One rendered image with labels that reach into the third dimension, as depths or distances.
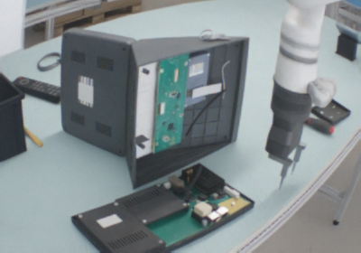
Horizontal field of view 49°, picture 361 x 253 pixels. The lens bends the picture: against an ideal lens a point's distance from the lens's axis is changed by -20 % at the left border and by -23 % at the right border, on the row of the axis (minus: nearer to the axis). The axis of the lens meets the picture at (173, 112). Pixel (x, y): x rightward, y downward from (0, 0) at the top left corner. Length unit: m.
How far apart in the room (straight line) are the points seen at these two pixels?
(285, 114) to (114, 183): 0.29
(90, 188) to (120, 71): 0.19
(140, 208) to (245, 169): 0.23
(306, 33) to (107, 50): 0.32
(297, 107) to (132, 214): 0.29
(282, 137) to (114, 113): 0.28
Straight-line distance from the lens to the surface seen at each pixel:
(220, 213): 0.68
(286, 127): 0.70
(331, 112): 1.10
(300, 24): 0.65
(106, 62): 0.76
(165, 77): 0.71
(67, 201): 0.72
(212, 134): 0.87
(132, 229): 0.64
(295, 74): 0.66
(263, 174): 0.82
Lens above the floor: 1.47
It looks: 29 degrees down
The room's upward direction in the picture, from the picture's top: 5 degrees clockwise
